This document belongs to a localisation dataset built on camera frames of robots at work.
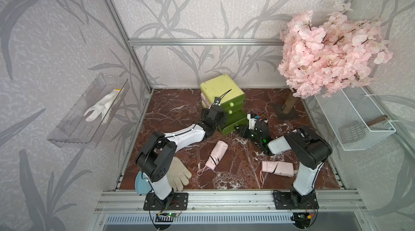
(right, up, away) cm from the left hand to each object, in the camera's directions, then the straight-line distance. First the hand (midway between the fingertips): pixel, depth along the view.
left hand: (216, 110), depth 92 cm
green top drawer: (+9, +5, -4) cm, 11 cm away
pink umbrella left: (+1, -23, -7) cm, 24 cm away
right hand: (+11, -10, +2) cm, 15 cm away
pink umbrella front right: (+35, -29, -11) cm, 47 cm away
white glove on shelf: (-45, +3, -27) cm, 53 cm away
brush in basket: (+63, -8, -20) cm, 66 cm away
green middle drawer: (+11, +1, +2) cm, 11 cm away
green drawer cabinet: (+4, +14, +2) cm, 14 cm away
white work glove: (-19, -32, -11) cm, 39 cm away
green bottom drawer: (+13, -5, +3) cm, 14 cm away
